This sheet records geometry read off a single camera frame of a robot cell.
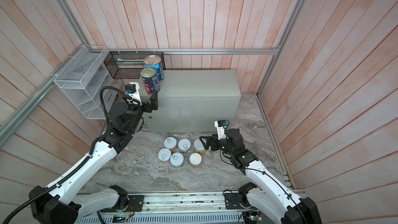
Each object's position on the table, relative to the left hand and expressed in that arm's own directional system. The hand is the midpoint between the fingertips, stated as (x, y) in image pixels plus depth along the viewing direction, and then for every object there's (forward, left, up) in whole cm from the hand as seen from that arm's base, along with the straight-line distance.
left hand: (148, 93), depth 69 cm
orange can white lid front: (-19, -22, -32) cm, 43 cm away
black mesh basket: (+42, +26, -14) cm, 51 cm away
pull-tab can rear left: (-9, -7, -32) cm, 34 cm away
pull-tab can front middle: (-19, -12, -32) cm, 39 cm away
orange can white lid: (-13, -24, -30) cm, 40 cm away
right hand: (-10, -27, -22) cm, 36 cm away
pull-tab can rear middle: (-10, -15, -32) cm, 37 cm away
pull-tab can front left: (-16, -4, -32) cm, 36 cm away
